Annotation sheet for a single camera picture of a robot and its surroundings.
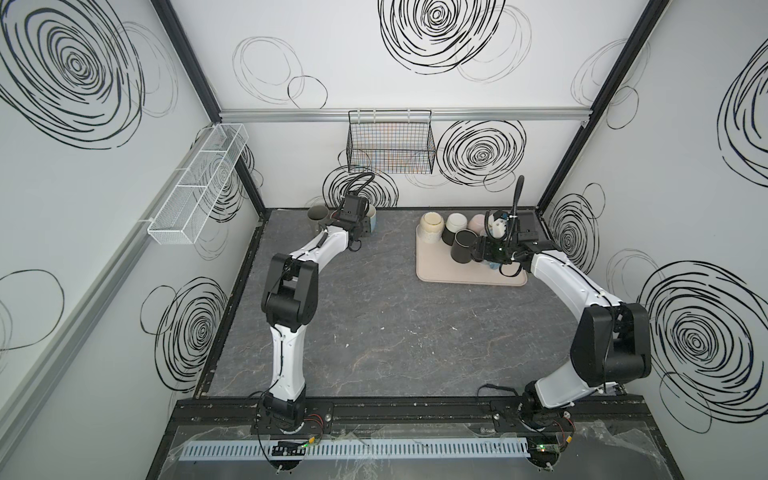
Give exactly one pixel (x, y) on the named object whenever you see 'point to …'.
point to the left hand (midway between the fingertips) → (362, 221)
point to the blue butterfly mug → (497, 227)
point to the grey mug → (316, 215)
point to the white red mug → (335, 215)
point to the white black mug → (454, 222)
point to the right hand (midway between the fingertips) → (475, 247)
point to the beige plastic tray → (434, 263)
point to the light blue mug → (371, 213)
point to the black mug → (461, 247)
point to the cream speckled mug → (430, 228)
